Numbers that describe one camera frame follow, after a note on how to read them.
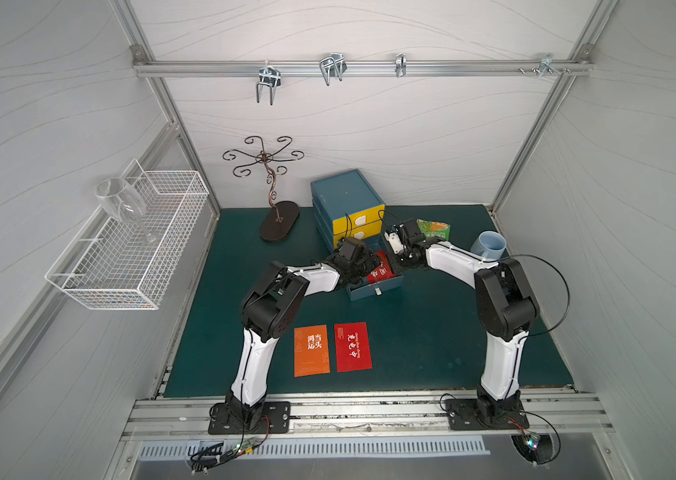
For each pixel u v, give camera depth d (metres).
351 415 0.75
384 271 1.01
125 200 0.66
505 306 0.52
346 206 0.91
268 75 0.78
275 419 0.74
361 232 0.96
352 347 0.86
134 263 0.67
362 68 0.77
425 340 0.86
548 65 0.77
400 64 0.73
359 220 0.91
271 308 0.55
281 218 1.15
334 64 0.75
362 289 0.90
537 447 0.72
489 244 1.05
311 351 0.84
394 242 0.90
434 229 1.11
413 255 0.73
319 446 0.70
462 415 0.73
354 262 0.81
